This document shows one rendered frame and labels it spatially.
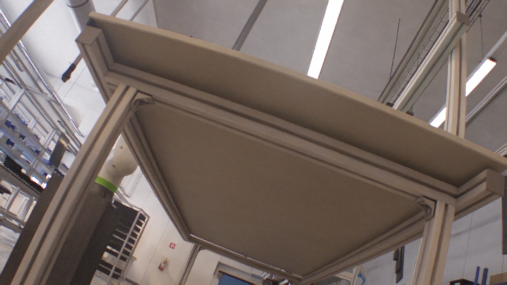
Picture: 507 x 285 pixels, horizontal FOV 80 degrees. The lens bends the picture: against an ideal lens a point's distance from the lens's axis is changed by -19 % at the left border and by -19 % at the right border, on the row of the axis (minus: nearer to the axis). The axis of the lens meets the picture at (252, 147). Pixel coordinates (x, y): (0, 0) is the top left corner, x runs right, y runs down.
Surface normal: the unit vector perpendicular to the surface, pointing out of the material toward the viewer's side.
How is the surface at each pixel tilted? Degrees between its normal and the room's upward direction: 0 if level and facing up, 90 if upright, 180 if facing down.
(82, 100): 90
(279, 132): 90
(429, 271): 90
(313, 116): 180
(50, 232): 90
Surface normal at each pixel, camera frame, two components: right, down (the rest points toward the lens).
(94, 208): 0.09, -0.41
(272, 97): -0.36, 0.83
